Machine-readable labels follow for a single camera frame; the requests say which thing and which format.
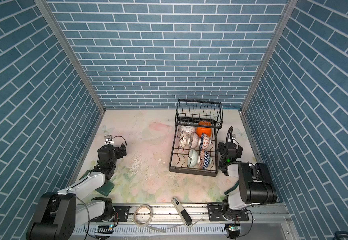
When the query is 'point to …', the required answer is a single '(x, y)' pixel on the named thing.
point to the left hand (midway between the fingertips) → (115, 144)
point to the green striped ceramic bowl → (194, 158)
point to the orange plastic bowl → (200, 130)
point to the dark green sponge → (105, 189)
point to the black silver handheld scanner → (183, 214)
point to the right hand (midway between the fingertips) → (230, 142)
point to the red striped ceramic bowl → (195, 141)
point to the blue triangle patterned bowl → (206, 141)
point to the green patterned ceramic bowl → (186, 130)
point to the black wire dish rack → (195, 149)
